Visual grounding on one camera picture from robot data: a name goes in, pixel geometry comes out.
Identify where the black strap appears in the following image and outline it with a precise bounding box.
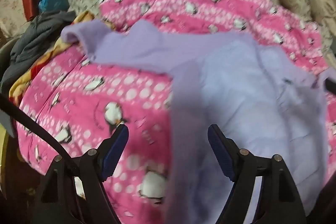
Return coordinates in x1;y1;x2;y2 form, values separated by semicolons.
0;93;80;174

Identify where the yellow printed cloth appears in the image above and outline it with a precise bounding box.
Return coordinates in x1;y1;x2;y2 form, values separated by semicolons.
9;11;116;106

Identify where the lilac padded jacket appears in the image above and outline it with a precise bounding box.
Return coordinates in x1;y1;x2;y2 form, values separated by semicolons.
61;19;336;224

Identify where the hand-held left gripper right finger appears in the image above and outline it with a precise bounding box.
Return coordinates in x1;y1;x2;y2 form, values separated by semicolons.
207;124;307;224

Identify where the pink penguin print blanket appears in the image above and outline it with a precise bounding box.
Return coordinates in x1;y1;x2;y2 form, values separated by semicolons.
16;0;336;224

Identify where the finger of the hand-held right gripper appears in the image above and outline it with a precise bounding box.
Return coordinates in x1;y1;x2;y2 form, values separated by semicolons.
325;77;336;95

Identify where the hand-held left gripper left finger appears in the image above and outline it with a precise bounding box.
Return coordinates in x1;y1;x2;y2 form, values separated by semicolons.
33;124;130;224

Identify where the blue plastic bag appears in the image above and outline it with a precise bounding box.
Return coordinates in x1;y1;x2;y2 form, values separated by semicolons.
38;0;69;13

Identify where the grey cloth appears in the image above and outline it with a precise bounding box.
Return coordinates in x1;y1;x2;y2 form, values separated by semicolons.
0;10;77;94

